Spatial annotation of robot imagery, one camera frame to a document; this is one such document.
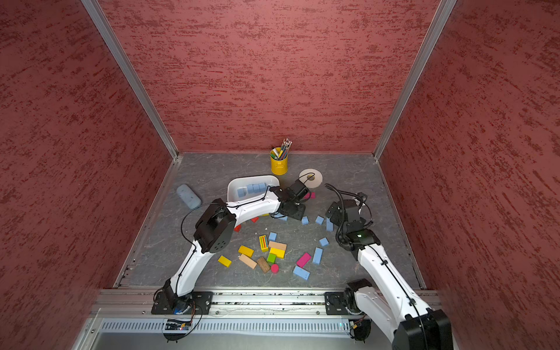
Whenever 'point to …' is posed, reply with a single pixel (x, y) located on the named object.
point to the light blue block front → (301, 273)
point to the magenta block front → (303, 259)
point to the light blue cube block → (241, 192)
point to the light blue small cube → (324, 241)
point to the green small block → (270, 257)
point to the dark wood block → (263, 264)
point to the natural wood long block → (248, 261)
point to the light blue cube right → (319, 220)
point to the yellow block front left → (224, 261)
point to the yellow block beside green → (280, 254)
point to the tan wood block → (278, 246)
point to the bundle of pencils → (285, 147)
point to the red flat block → (254, 219)
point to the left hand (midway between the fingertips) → (296, 215)
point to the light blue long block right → (329, 224)
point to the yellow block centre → (246, 251)
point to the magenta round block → (275, 268)
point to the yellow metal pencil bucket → (278, 161)
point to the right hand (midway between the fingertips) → (339, 214)
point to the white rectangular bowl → (236, 182)
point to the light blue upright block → (318, 254)
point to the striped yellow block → (264, 243)
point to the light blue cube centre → (305, 220)
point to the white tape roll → (310, 178)
